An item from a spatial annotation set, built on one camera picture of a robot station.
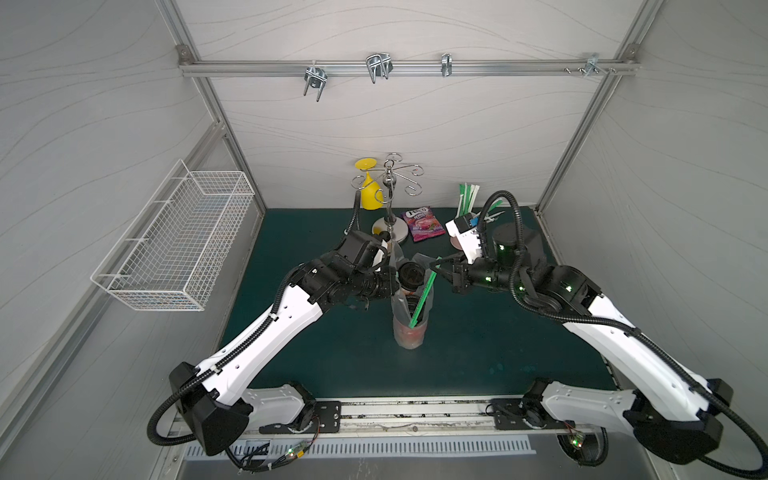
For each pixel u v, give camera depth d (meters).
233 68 0.78
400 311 0.69
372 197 1.10
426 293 0.65
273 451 0.70
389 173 0.91
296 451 0.69
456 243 0.55
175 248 0.69
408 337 0.81
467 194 1.02
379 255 0.56
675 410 0.39
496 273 0.51
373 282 0.60
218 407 0.38
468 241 0.55
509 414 0.70
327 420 0.73
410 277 0.80
